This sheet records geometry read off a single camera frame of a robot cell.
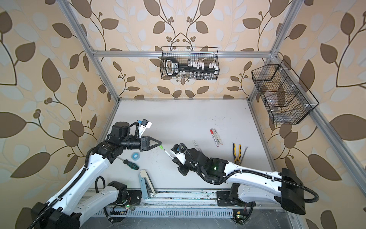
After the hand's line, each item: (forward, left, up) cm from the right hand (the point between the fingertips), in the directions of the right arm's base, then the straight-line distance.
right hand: (174, 160), depth 71 cm
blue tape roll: (+10, +26, -16) cm, 32 cm away
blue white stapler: (-10, +15, -14) cm, 22 cm away
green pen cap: (+4, +6, +6) cm, 10 cm away
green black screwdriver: (+4, +27, -14) cm, 31 cm away
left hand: (+5, +6, +8) cm, 12 cm away
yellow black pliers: (+5, -37, -15) cm, 40 cm away
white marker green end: (+2, +3, +3) cm, 5 cm away
